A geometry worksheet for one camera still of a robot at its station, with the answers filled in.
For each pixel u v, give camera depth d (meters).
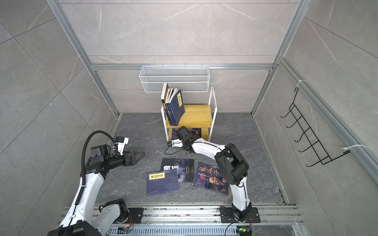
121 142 0.70
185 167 0.89
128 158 0.67
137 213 0.73
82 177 0.50
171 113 0.78
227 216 0.73
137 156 0.73
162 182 0.84
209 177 0.85
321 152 0.62
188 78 1.00
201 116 0.92
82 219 0.40
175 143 0.84
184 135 0.73
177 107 0.84
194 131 1.01
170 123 0.84
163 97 0.71
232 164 0.51
